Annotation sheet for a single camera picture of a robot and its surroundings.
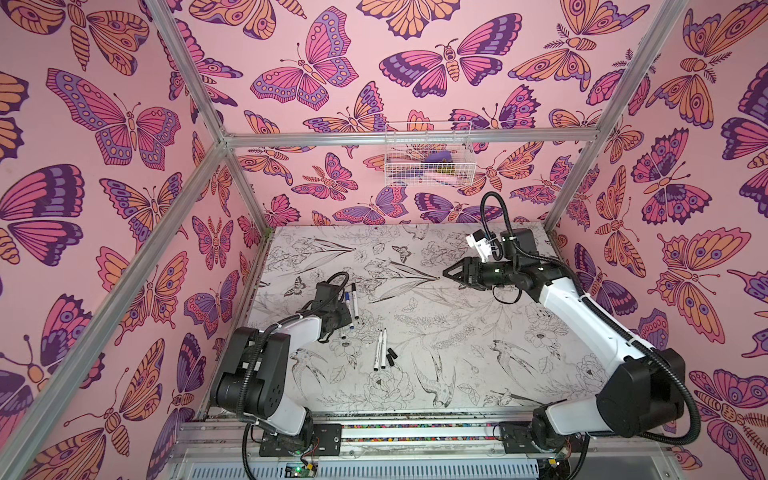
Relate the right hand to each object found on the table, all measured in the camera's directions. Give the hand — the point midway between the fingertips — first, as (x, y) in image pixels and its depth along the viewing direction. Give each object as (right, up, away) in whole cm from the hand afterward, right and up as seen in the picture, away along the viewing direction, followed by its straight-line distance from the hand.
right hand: (450, 271), depth 77 cm
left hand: (-30, -14, +18) cm, 38 cm away
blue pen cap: (-30, -10, +23) cm, 39 cm away
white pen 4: (-18, -23, +12) cm, 31 cm away
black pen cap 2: (-15, -25, +10) cm, 31 cm away
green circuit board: (-38, -48, -5) cm, 62 cm away
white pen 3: (-20, -26, +8) cm, 34 cm away
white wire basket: (-3, +37, +18) cm, 41 cm away
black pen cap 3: (-16, -27, +10) cm, 32 cm away
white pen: (-30, -12, +20) cm, 38 cm away
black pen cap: (-29, -7, +25) cm, 39 cm away
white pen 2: (-27, -12, +20) cm, 36 cm away
